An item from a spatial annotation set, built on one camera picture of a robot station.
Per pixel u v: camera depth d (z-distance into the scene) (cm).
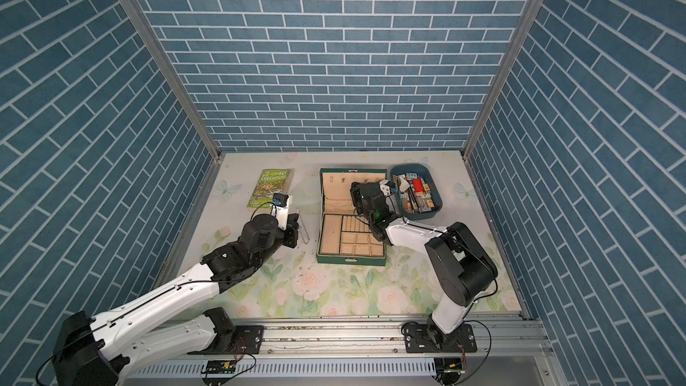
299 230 69
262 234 55
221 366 72
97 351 39
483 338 68
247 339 73
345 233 91
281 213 66
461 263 48
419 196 104
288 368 77
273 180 108
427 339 70
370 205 70
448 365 70
